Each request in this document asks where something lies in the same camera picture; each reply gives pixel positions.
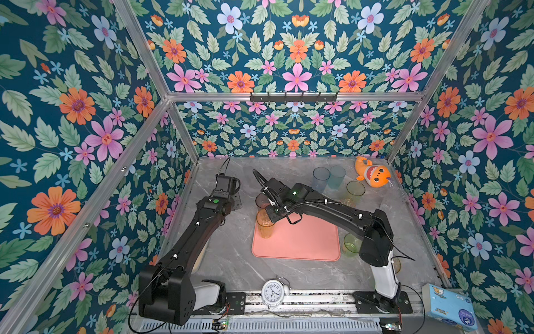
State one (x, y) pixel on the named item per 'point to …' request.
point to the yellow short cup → (397, 264)
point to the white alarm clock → (273, 291)
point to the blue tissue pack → (450, 307)
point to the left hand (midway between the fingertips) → (234, 198)
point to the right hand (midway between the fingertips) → (276, 207)
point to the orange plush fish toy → (375, 176)
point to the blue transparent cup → (320, 175)
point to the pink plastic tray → (311, 239)
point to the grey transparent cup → (262, 200)
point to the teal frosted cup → (337, 175)
